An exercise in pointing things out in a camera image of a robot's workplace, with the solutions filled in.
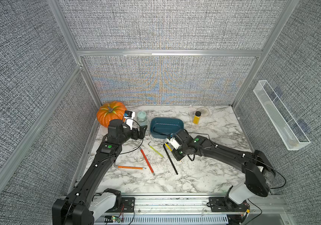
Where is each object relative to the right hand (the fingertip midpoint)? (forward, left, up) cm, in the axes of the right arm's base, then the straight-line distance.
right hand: (173, 150), depth 83 cm
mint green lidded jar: (+27, +21, -4) cm, 35 cm away
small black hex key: (+17, +6, -9) cm, 20 cm away
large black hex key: (-2, +2, -10) cm, 10 cm away
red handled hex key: (+1, +19, -11) cm, 22 cm away
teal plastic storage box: (+25, +4, -10) cm, 28 cm away
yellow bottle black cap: (+28, -19, -5) cm, 34 cm away
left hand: (+9, +18, +15) cm, 25 cm away
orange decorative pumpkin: (+30, +41, +2) cm, 52 cm away
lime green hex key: (+4, +10, -11) cm, 15 cm away
